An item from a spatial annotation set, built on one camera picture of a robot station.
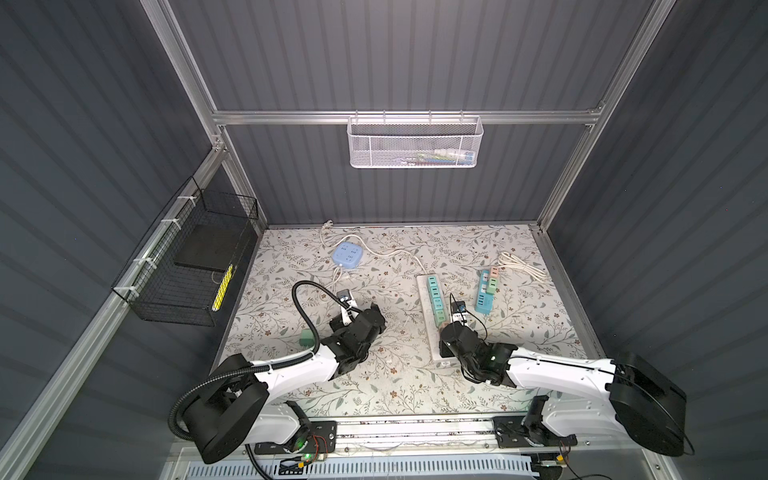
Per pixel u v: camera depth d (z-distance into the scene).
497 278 1.04
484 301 0.96
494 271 0.98
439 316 0.88
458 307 0.74
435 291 0.94
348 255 1.08
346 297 0.75
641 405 0.41
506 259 1.08
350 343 0.65
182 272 0.72
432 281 0.96
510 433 0.73
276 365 0.48
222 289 0.69
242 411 0.42
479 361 0.63
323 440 0.72
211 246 0.77
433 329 0.89
